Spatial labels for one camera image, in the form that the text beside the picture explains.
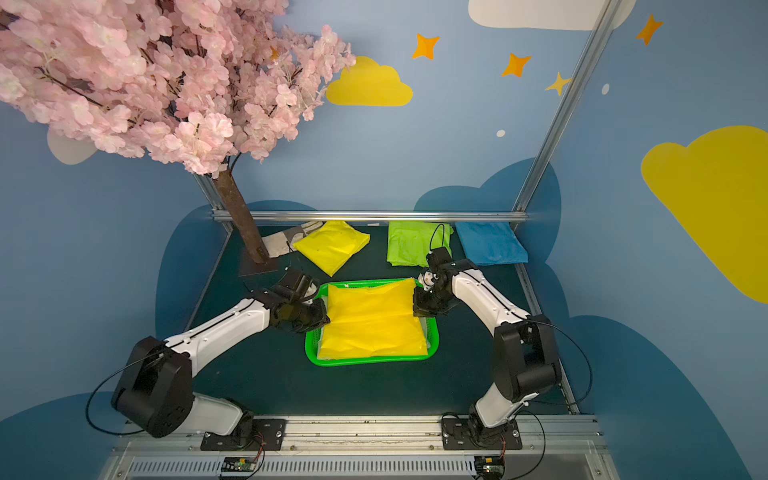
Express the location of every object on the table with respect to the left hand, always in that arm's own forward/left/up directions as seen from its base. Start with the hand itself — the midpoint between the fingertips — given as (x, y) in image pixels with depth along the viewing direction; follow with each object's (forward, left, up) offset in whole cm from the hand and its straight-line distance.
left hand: (331, 316), depth 87 cm
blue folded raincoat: (+37, -55, -7) cm, 67 cm away
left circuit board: (-36, +19, -9) cm, 41 cm away
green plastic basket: (-5, -29, 0) cm, 30 cm away
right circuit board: (-35, -43, -11) cm, 56 cm away
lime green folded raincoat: (+36, -25, -7) cm, 44 cm away
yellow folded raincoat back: (+32, +5, -6) cm, 33 cm away
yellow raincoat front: (0, -12, -1) cm, 12 cm away
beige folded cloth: (+34, +25, -8) cm, 43 cm away
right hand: (+2, -26, +1) cm, 26 cm away
